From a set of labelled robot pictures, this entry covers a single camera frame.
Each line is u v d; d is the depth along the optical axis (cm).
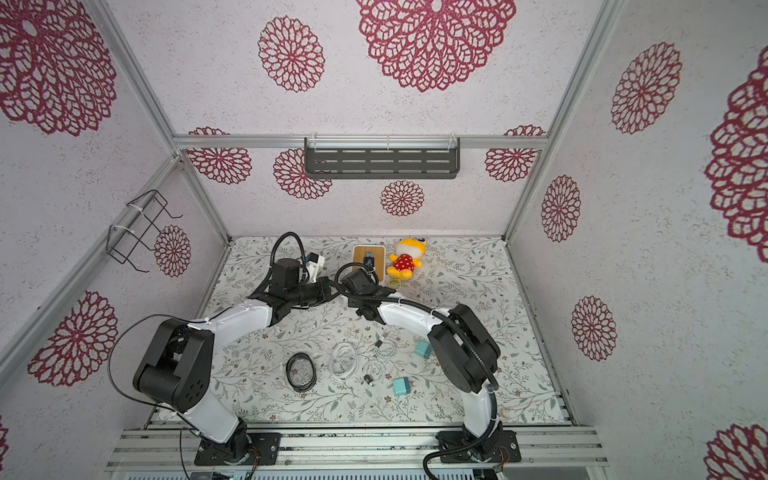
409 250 109
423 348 90
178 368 46
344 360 89
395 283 107
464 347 50
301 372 86
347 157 97
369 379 84
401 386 83
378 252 109
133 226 76
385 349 90
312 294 79
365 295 71
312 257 83
